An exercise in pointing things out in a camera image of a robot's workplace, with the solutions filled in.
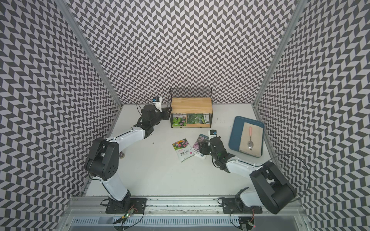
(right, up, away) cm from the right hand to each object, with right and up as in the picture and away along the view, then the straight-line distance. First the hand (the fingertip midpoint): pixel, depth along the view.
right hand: (203, 145), depth 89 cm
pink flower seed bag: (-4, -2, +4) cm, 6 cm away
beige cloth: (+39, +2, +12) cm, 41 cm away
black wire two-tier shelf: (-7, +24, +6) cm, 26 cm away
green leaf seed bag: (-4, +17, +18) cm, 25 cm away
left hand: (-20, +23, +1) cm, 31 cm away
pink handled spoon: (+32, 0, +5) cm, 32 cm away
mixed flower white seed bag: (-12, -3, +2) cm, 13 cm away
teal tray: (+24, +7, +10) cm, 27 cm away
